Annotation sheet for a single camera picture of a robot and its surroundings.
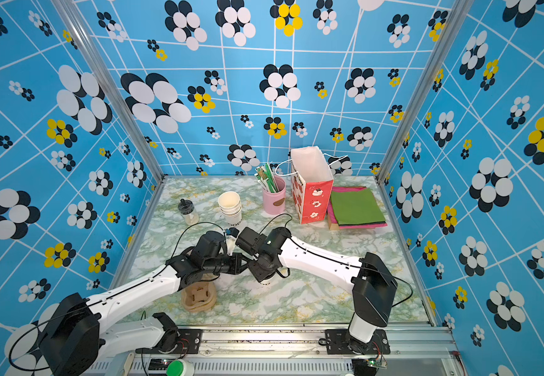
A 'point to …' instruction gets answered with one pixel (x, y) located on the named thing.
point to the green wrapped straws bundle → (266, 178)
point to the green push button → (175, 368)
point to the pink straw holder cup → (274, 203)
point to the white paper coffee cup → (271, 282)
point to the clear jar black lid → (186, 209)
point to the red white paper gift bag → (312, 182)
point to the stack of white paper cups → (230, 206)
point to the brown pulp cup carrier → (199, 297)
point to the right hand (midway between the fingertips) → (265, 269)
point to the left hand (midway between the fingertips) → (253, 262)
